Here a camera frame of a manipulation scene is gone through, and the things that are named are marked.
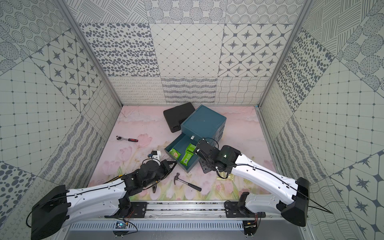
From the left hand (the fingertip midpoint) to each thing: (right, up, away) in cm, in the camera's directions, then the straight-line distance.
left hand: (178, 160), depth 77 cm
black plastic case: (-7, +24, +34) cm, 42 cm away
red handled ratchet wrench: (-43, +8, +23) cm, 49 cm away
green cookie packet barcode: (+6, +5, +10) cm, 12 cm away
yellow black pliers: (-14, -16, +3) cm, 21 cm away
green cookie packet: (+4, 0, +6) cm, 7 cm away
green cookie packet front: (-3, +1, +8) cm, 8 cm away
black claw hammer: (+8, -16, +4) cm, 18 cm away
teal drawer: (-1, +6, +13) cm, 14 cm away
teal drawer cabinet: (+14, +20, +5) cm, 24 cm away
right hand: (+16, 0, -4) cm, 17 cm away
